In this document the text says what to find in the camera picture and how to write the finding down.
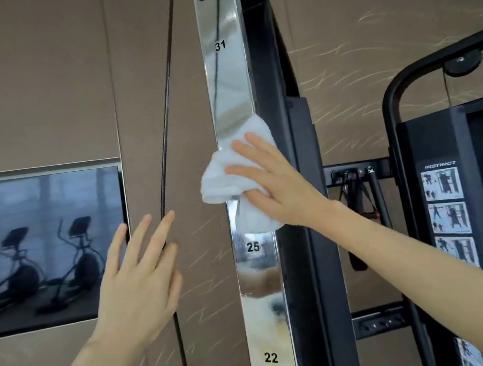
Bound strip of exercise pictogram stickers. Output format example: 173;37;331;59
419;164;483;366

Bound person's left hand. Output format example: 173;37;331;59
74;209;196;353

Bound person's right forearm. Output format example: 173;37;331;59
318;175;483;366

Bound white cleaning cloth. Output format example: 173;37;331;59
189;111;290;243

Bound black cable machine frame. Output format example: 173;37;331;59
234;0;483;366

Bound black straight attachment bar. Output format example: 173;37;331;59
368;168;393;232

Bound chrome numbered rail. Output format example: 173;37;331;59
189;0;303;366

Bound wall-mounted black screen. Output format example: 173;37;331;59
0;150;148;340

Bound person's right hand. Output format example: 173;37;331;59
218;120;336;239

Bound thin black machine cable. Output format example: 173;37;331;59
120;0;243;366

